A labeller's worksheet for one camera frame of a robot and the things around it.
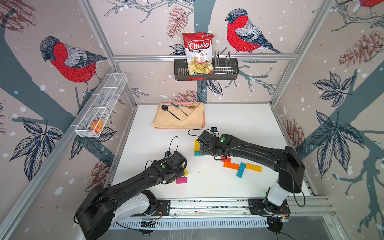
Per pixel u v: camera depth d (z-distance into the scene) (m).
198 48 0.82
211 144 0.62
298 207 0.74
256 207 0.73
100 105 0.78
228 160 0.89
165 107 1.18
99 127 0.67
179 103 1.25
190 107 1.18
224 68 0.95
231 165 0.88
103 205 0.40
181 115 1.15
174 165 0.63
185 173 0.85
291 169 0.44
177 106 1.18
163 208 0.73
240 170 0.86
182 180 0.81
